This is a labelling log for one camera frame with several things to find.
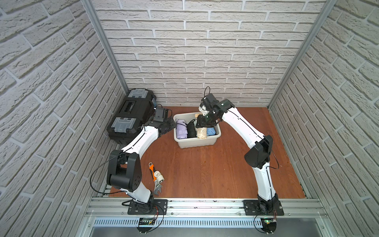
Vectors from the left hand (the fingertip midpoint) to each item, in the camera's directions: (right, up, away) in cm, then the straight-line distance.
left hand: (175, 121), depth 90 cm
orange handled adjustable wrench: (-8, -37, -10) cm, 39 cm away
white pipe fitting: (-8, -31, -9) cm, 34 cm away
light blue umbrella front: (+22, -6, -2) cm, 23 cm away
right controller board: (+49, -51, -20) cm, 73 cm away
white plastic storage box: (+11, -13, -1) cm, 17 cm away
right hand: (+17, -2, -5) cm, 17 cm away
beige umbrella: (+16, -6, -12) cm, 21 cm away
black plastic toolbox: (-26, +8, +5) cm, 28 cm away
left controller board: (-12, -51, -18) cm, 55 cm away
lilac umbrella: (+4, -5, +2) cm, 6 cm away
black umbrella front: (+10, -5, +3) cm, 12 cm away
